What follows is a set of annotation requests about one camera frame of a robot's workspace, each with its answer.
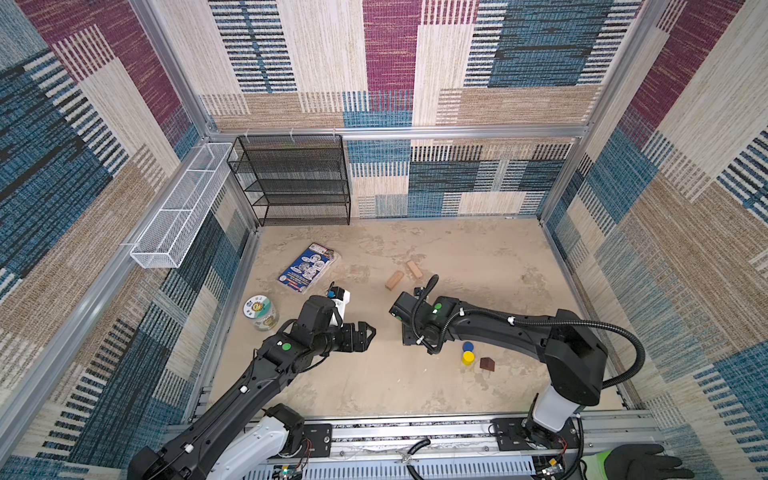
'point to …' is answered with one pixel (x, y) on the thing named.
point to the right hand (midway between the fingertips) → (417, 338)
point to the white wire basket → (165, 242)
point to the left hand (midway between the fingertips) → (363, 327)
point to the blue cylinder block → (468, 346)
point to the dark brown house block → (487, 364)
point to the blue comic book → (308, 267)
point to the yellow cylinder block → (468, 358)
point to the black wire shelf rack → (296, 177)
